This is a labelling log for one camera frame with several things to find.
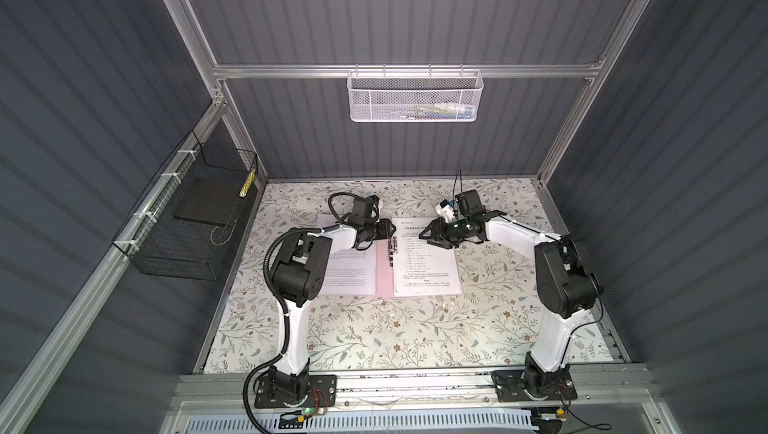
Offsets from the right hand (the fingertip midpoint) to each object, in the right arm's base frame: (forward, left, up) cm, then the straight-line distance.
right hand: (426, 240), depth 93 cm
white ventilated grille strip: (-45, -15, -10) cm, 49 cm away
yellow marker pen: (+5, +50, +21) cm, 55 cm away
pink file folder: (-3, +14, -8) cm, 16 cm away
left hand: (+9, +11, -6) cm, 15 cm away
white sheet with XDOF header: (-5, +2, -9) cm, 10 cm away
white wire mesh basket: (+63, +2, +13) cm, 65 cm away
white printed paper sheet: (-7, +24, -7) cm, 26 cm away
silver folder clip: (+1, +11, -7) cm, 13 cm away
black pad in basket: (0, +59, +20) cm, 62 cm away
